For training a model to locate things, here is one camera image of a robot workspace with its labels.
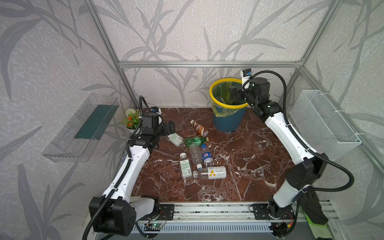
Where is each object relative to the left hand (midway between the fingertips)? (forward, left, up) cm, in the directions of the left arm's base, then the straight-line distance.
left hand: (168, 119), depth 80 cm
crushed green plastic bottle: (+1, -14, -23) cm, 27 cm away
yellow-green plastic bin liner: (+29, -31, -6) cm, 43 cm away
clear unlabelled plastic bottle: (-11, -15, -21) cm, 28 cm away
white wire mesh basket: (-13, -73, +10) cm, 75 cm away
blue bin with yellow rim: (+6, -34, -5) cm, 35 cm away
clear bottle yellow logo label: (-22, -24, -19) cm, 37 cm away
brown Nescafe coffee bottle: (+8, -17, -21) cm, 28 cm away
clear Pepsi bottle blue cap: (-12, -22, -20) cm, 32 cm away
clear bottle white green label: (0, -2, -21) cm, 22 cm away
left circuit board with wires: (-46, +5, -26) cm, 53 cm away
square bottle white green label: (-18, -9, -23) cm, 30 cm away
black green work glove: (-39, -74, -23) cm, 87 cm away
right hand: (+14, -37, +16) cm, 43 cm away
